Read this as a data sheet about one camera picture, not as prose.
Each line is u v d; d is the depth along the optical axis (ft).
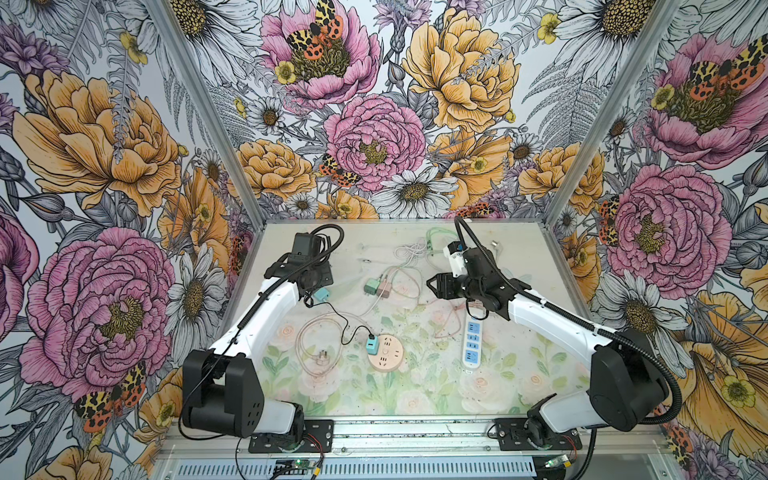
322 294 3.24
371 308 3.16
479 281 2.17
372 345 2.70
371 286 3.27
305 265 1.95
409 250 3.62
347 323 2.91
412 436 2.49
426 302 3.26
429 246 3.70
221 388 1.35
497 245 3.67
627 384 1.41
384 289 3.26
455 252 2.54
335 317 3.01
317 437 2.42
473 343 2.86
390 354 2.80
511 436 2.43
